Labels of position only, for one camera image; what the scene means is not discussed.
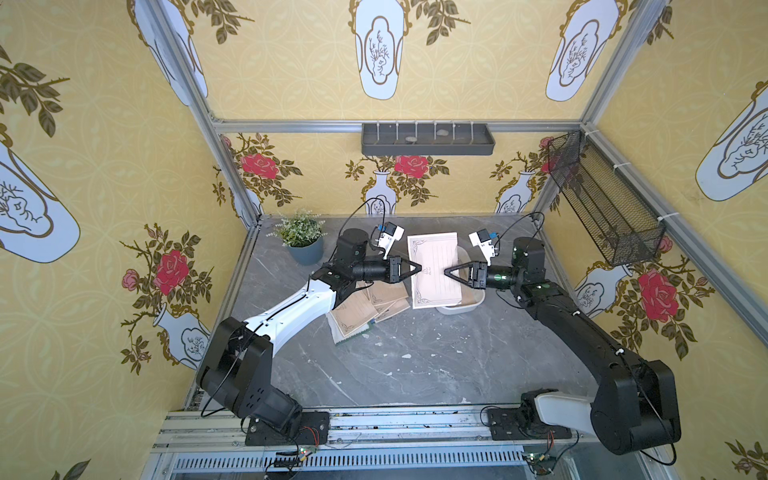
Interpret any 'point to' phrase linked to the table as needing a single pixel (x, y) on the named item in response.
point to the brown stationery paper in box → (382, 292)
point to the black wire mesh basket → (623, 230)
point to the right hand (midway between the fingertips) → (447, 279)
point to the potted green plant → (303, 235)
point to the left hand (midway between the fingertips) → (424, 271)
